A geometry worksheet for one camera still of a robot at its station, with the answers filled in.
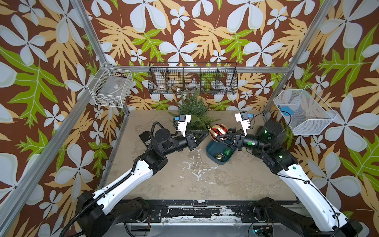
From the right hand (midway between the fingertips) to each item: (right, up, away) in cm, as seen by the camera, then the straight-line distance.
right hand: (218, 136), depth 59 cm
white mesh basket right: (+54, +11, +23) cm, 59 cm away
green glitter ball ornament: (+13, -13, +34) cm, 38 cm away
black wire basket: (+1, +37, +38) cm, 53 cm away
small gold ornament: (+7, -15, +31) cm, 35 cm away
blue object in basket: (+47, +15, +29) cm, 57 cm away
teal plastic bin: (+8, -13, +36) cm, 39 cm away
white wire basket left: (-58, +28, +27) cm, 70 cm away
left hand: (-4, +2, +1) cm, 5 cm away
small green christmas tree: (-6, +8, +21) cm, 23 cm away
